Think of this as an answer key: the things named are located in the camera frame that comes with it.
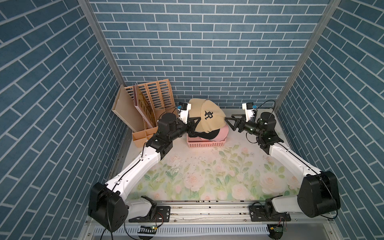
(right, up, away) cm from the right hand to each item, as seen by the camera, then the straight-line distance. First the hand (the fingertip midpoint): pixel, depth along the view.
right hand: (230, 118), depth 77 cm
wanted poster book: (-51, +8, +12) cm, 53 cm away
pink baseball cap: (-1, -10, +18) cm, 21 cm away
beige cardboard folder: (-63, +7, +13) cm, 65 cm away
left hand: (-14, -1, -6) cm, 16 cm away
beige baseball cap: (-10, 0, -5) cm, 12 cm away
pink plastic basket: (-22, -16, +17) cm, 32 cm away
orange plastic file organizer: (-46, +18, +32) cm, 59 cm away
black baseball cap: (-11, -11, +18) cm, 24 cm away
